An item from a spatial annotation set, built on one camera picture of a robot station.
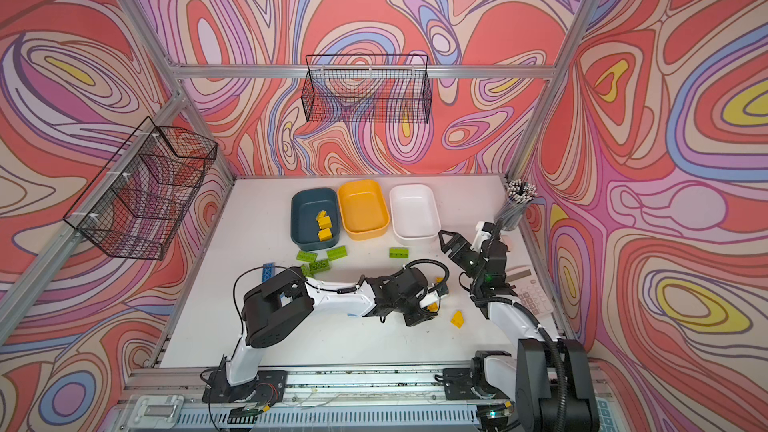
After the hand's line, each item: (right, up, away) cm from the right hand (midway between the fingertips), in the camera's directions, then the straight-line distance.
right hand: (447, 243), depth 87 cm
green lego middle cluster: (-39, -8, +6) cm, 41 cm away
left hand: (-4, -19, -1) cm, 19 cm away
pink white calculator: (+24, -12, +3) cm, 27 cm away
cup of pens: (+23, +14, +4) cm, 28 cm away
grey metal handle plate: (-73, -37, -18) cm, 84 cm away
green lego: (-44, -6, +9) cm, 45 cm away
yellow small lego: (-39, +1, +12) cm, 40 cm away
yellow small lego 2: (-42, +8, +18) cm, 46 cm away
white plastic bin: (-7, +8, +21) cm, 23 cm away
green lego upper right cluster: (-35, -5, +11) cm, 37 cm away
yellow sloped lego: (-40, +5, +17) cm, 44 cm away
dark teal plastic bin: (-48, +12, +22) cm, 54 cm away
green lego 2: (-14, -5, +9) cm, 17 cm away
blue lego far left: (-55, -10, +6) cm, 57 cm away
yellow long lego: (-6, -16, -10) cm, 19 cm away
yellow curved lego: (+3, -22, -3) cm, 22 cm away
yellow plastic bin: (-27, +10, +22) cm, 36 cm away
